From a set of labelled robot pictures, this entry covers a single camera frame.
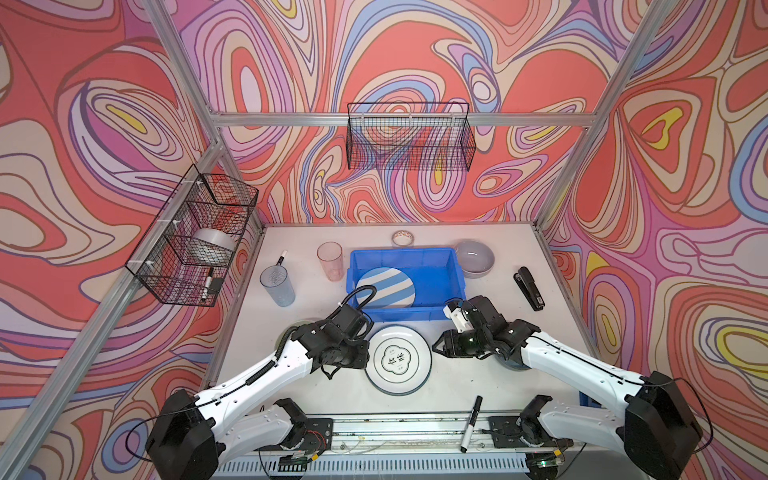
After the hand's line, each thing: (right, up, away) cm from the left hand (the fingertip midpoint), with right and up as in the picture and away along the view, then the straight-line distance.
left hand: (370, 356), depth 79 cm
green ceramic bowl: (-14, +13, -25) cm, 31 cm away
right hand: (+19, 0, +1) cm, 19 cm away
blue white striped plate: (+7, +16, +20) cm, 27 cm away
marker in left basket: (-39, +20, -7) cm, 45 cm away
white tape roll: (-38, +30, -9) cm, 49 cm away
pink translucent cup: (-14, +27, +15) cm, 34 cm away
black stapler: (+52, +17, +21) cm, 59 cm away
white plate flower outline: (+8, -3, +5) cm, 10 cm away
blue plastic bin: (+22, +20, +22) cm, 37 cm away
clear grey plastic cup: (-28, +19, +8) cm, 34 cm away
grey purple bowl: (+36, +26, +26) cm, 52 cm away
